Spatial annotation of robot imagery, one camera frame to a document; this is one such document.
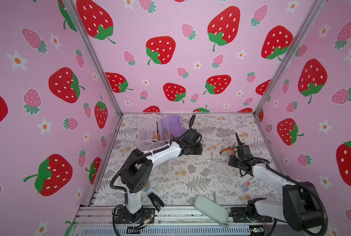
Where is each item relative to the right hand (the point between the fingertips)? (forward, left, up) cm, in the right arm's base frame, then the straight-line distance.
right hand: (233, 159), depth 91 cm
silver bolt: (-23, +12, -3) cm, 26 cm away
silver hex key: (+3, +13, -3) cm, 14 cm away
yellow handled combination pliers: (+16, +47, +1) cm, 50 cm away
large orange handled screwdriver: (+12, +51, +5) cm, 53 cm away
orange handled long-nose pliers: (+9, +1, -1) cm, 9 cm away
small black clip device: (-30, +43, -2) cm, 52 cm away
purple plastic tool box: (+11, +53, +9) cm, 55 cm away
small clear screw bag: (-14, -8, -3) cm, 16 cm away
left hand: (0, +21, +8) cm, 22 cm away
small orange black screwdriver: (+8, +53, +7) cm, 54 cm away
